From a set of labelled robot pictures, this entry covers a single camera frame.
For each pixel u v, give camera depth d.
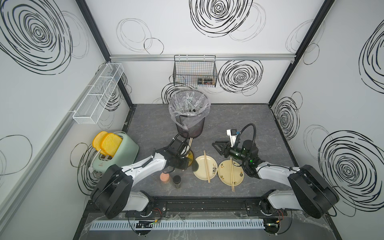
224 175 0.85
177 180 0.74
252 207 0.74
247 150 0.65
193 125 0.85
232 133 0.74
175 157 0.66
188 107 0.96
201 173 0.83
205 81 0.89
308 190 0.43
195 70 1.24
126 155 0.76
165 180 0.73
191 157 0.91
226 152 0.72
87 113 0.70
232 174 0.83
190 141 0.87
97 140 0.74
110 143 0.76
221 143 0.80
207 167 0.86
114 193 0.42
